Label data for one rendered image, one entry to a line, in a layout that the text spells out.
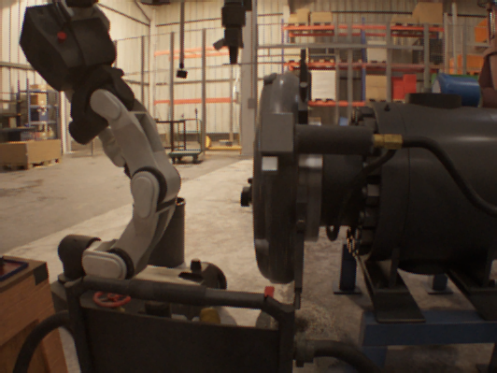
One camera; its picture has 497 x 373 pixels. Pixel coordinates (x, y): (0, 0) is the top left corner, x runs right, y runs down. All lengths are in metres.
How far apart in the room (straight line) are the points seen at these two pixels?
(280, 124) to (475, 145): 0.63
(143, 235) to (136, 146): 0.31
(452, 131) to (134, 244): 1.15
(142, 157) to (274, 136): 0.54
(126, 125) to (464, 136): 1.10
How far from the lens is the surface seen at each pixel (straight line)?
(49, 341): 1.07
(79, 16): 1.43
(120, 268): 1.38
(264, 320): 0.65
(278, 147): 0.88
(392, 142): 0.94
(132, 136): 1.28
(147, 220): 1.26
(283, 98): 1.07
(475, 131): 1.25
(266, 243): 1.02
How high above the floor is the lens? 0.81
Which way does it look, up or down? 10 degrees down
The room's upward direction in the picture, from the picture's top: straight up
